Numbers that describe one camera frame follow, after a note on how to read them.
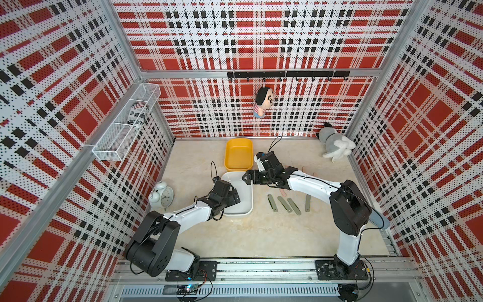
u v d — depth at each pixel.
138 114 0.74
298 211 0.91
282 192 0.96
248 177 0.80
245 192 0.92
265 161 0.71
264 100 0.91
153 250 0.42
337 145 1.04
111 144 0.69
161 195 0.84
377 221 0.84
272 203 0.93
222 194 0.71
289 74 0.90
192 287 0.70
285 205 0.93
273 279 0.73
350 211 0.49
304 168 1.07
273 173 0.71
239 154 1.11
